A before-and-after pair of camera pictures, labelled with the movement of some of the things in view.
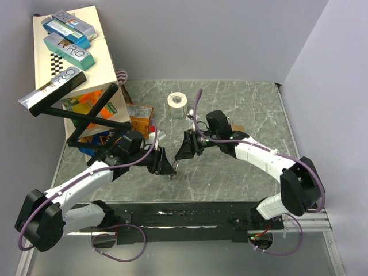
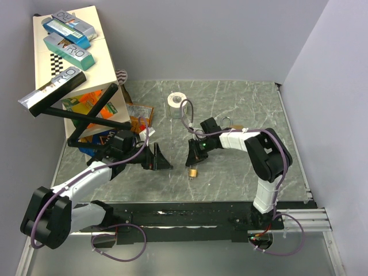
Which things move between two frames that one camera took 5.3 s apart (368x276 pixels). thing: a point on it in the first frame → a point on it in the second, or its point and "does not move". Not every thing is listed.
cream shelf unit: (65, 41) does not move
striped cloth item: (121, 75) does not move
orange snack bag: (141, 116) does not move
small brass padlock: (175, 164) → (193, 172)
